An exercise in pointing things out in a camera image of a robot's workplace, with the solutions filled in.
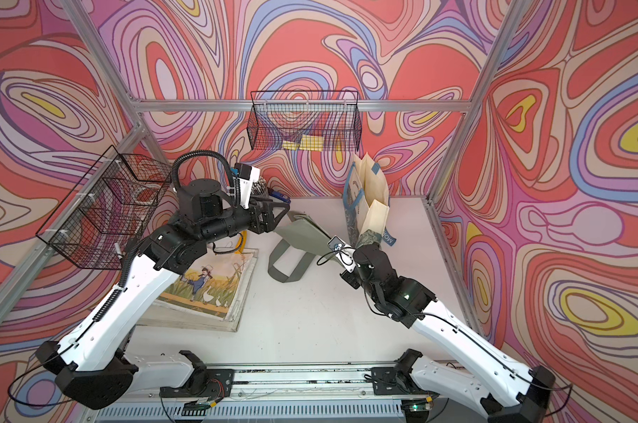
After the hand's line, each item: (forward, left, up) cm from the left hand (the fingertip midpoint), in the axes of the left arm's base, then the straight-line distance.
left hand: (284, 205), depth 62 cm
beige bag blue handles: (+18, -24, -17) cm, 35 cm away
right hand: (-3, -18, -17) cm, 25 cm away
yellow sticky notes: (+37, -4, -7) cm, 38 cm away
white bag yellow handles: (-5, +28, -37) cm, 47 cm away
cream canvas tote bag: (-5, +28, -38) cm, 47 cm away
